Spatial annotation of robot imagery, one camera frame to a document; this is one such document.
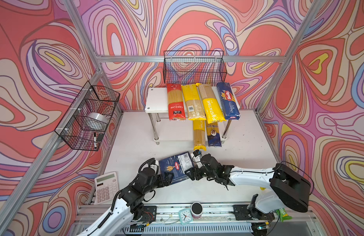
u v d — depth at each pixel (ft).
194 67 3.16
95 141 2.36
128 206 1.79
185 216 2.32
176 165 2.71
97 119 2.39
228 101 2.37
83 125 2.42
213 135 3.08
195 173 2.37
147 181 2.03
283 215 2.36
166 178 2.36
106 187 2.63
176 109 2.30
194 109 2.31
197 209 2.33
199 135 3.06
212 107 2.32
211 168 2.13
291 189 1.42
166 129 3.28
